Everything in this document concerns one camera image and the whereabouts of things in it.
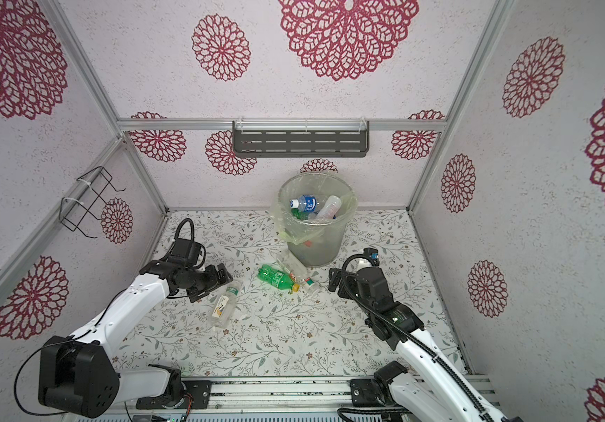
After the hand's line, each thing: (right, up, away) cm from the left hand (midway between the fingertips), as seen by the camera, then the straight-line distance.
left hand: (222, 288), depth 84 cm
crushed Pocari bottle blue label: (+27, +28, +8) cm, 40 cm away
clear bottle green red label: (+25, +2, +13) cm, 28 cm away
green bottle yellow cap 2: (+26, +24, +11) cm, 37 cm away
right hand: (+38, +7, -8) cm, 39 cm away
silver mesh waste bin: (+29, +25, +11) cm, 40 cm away
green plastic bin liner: (+24, +18, -1) cm, 30 cm away
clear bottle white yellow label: (0, -6, +1) cm, 6 cm away
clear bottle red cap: (+36, +27, +8) cm, 46 cm away
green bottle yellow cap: (+15, +2, +13) cm, 19 cm away
